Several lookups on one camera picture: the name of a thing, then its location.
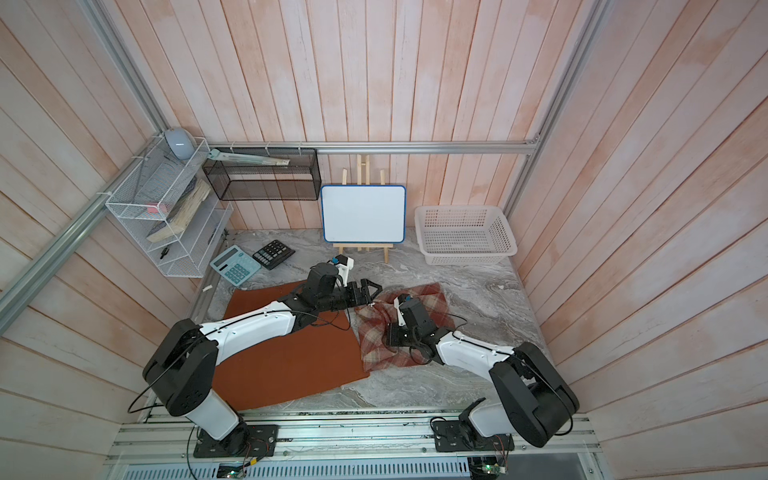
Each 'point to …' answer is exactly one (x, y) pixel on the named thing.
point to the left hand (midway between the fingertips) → (373, 296)
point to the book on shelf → (189, 202)
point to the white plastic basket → (464, 235)
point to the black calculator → (273, 254)
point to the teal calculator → (236, 265)
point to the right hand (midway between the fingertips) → (386, 330)
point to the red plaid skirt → (374, 319)
